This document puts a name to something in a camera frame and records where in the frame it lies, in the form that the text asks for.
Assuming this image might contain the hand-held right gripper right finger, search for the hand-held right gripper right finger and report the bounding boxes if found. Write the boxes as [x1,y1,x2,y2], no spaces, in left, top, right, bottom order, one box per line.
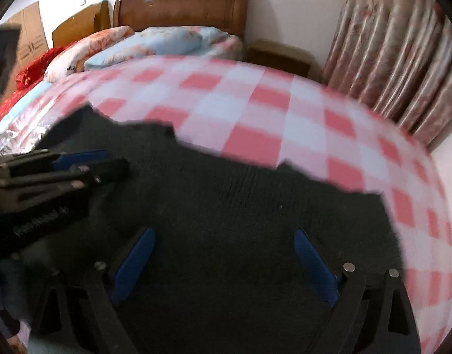
[294,229,420,354]

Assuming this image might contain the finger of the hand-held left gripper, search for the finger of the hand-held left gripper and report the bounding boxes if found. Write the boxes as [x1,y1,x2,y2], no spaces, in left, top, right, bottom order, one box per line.
[0,158,131,201]
[0,149,110,178]

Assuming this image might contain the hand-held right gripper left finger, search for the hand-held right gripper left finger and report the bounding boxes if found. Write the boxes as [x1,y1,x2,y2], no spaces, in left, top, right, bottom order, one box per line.
[29,227,156,354]

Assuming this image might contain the dark striped knit sweater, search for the dark striped knit sweater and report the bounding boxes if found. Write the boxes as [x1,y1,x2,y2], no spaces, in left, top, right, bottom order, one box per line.
[19,103,407,354]

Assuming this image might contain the light blue cloth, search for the light blue cloth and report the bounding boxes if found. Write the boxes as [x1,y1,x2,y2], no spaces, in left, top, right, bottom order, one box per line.
[0,81,54,134]

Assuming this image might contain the red patterned quilt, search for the red patterned quilt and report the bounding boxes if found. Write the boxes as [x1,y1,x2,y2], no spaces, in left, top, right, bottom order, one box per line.
[0,46,65,131]

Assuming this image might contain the orange floral white pillow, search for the orange floral white pillow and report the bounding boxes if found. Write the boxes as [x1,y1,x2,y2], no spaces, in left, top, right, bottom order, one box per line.
[45,26,135,82]

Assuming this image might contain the small wooden headboard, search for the small wooden headboard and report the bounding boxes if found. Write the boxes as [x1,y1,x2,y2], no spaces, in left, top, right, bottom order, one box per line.
[51,0,112,48]

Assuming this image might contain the light wooden wardrobe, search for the light wooden wardrobe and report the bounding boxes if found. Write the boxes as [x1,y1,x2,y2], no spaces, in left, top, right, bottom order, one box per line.
[0,1,50,58]

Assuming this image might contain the light blue floral pillow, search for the light blue floral pillow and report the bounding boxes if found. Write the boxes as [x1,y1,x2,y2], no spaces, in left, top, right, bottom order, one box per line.
[84,26,230,71]

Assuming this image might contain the pink white checked bed sheet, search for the pink white checked bed sheet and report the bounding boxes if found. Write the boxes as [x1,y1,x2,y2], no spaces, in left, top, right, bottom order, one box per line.
[0,55,452,354]

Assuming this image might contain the pink floral quilt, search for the pink floral quilt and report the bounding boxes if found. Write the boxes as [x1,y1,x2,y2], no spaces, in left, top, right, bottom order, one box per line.
[196,35,246,62]

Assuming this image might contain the large wooden headboard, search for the large wooden headboard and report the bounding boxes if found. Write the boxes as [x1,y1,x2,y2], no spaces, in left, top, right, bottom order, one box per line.
[113,0,252,41]

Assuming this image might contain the wooden nightstand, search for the wooden nightstand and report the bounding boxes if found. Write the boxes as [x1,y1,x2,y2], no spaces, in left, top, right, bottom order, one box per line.
[246,39,317,79]

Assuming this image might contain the pink floral curtain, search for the pink floral curtain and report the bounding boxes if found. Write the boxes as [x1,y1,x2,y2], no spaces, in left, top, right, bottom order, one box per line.
[321,0,452,150]

